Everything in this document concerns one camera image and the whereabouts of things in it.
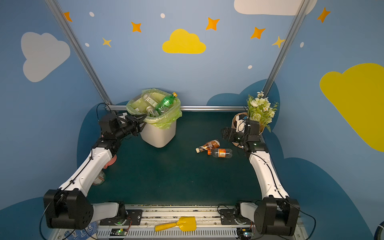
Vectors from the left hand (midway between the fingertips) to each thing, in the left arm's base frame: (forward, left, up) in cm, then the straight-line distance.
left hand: (149, 116), depth 75 cm
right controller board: (-46, -49, -33) cm, 75 cm away
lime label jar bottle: (+13, +3, -9) cm, 16 cm away
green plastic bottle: (+15, -6, -5) cm, 17 cm away
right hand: (0, -43, -9) cm, 44 cm away
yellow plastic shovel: (-42, -20, -32) cm, 57 cm away
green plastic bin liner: (+20, +3, -3) cm, 21 cm away
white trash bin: (+1, 0, -19) cm, 19 cm away
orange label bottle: (-5, -40, -27) cm, 49 cm away
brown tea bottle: (+2, -36, -28) cm, 45 cm away
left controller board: (-46, +13, -33) cm, 58 cm away
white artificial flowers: (+7, -59, -1) cm, 60 cm away
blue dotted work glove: (-47, +29, -32) cm, 64 cm away
